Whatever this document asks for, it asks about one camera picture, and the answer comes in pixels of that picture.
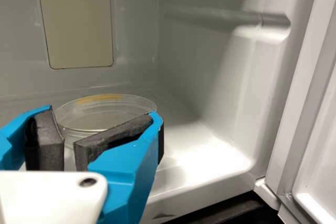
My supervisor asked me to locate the black platform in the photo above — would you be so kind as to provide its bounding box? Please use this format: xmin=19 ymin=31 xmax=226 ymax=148
xmin=154 ymin=191 xmax=280 ymax=224

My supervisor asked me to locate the incubator door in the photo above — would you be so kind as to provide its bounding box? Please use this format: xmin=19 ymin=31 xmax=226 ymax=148
xmin=253 ymin=0 xmax=336 ymax=224

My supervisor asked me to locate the petri dish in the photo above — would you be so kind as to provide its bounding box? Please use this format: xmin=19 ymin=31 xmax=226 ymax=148
xmin=54 ymin=93 xmax=158 ymax=149

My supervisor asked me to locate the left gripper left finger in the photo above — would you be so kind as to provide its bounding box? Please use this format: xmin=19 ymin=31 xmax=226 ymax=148
xmin=0 ymin=104 xmax=65 ymax=172

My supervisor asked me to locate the white incubator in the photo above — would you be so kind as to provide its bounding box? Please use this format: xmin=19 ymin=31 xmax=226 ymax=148
xmin=0 ymin=0 xmax=323 ymax=224

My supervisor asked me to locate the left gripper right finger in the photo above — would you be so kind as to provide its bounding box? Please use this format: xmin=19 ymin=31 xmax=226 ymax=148
xmin=73 ymin=110 xmax=165 ymax=224

